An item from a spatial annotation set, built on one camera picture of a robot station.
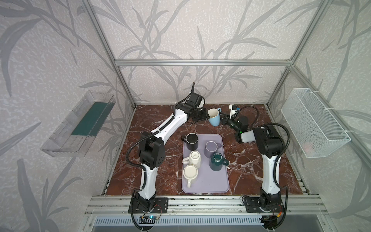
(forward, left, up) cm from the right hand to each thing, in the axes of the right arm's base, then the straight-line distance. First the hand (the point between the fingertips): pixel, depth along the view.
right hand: (218, 111), depth 98 cm
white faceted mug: (-32, +16, -3) cm, 36 cm away
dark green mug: (-34, +4, -3) cm, 34 cm away
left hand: (-9, +7, +6) cm, 13 cm away
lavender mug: (-24, +6, -6) cm, 26 cm away
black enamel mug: (-19, +18, -4) cm, 27 cm away
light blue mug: (-9, +3, +3) cm, 10 cm away
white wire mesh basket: (-31, -38, +19) cm, 53 cm away
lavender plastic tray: (-39, +6, -13) cm, 42 cm away
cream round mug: (-38, +19, -7) cm, 43 cm away
